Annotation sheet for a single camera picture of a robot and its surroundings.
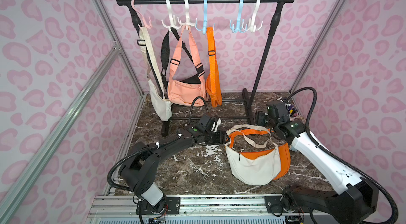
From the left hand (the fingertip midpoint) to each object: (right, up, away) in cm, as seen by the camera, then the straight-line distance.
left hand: (227, 140), depth 82 cm
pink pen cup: (+38, +14, +9) cm, 42 cm away
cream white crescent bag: (+16, -15, -2) cm, 22 cm away
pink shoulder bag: (-23, +27, +10) cm, 37 cm away
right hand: (+17, +14, -2) cm, 21 cm away
